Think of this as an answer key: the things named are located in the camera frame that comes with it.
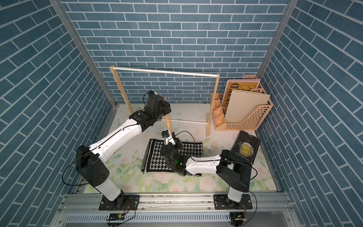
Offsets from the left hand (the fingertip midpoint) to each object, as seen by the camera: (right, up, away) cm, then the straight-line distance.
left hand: (173, 105), depth 81 cm
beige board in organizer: (+45, +3, +12) cm, 46 cm away
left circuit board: (-27, -58, -9) cm, 64 cm away
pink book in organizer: (+45, +16, +15) cm, 50 cm away
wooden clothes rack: (+25, -11, +24) cm, 37 cm away
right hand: (0, -17, -1) cm, 17 cm away
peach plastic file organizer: (+53, -10, +15) cm, 56 cm away
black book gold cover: (+49, -26, +14) cm, 57 cm away
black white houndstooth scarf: (-12, -34, +5) cm, 37 cm away
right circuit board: (+34, -57, -10) cm, 67 cm away
